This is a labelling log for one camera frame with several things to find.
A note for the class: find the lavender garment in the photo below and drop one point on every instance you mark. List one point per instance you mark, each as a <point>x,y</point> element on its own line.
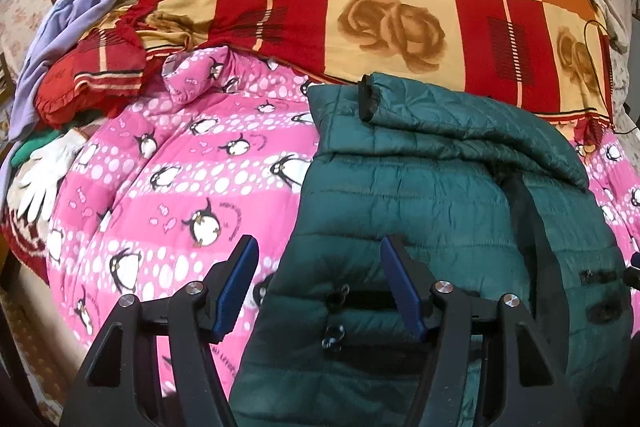
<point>75,17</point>

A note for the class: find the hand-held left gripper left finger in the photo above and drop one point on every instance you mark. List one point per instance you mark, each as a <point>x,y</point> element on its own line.
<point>235,292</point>

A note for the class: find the green cloth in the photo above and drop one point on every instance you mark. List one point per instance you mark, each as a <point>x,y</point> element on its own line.
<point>27,149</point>

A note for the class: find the pink penguin print blanket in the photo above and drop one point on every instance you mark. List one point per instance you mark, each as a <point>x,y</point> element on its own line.
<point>165,167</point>

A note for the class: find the red patterned cloth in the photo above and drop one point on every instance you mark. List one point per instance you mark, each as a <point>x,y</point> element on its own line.
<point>22,239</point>

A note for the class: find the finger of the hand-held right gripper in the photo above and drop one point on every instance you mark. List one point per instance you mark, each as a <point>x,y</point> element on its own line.
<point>634,274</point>

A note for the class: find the green puffer jacket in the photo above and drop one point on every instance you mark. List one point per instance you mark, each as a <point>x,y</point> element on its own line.
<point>425,187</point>

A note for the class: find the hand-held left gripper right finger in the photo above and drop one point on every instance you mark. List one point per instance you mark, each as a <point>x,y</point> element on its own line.
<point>406,292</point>

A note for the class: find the white knit glove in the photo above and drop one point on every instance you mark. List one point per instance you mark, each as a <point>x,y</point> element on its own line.
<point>45,177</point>

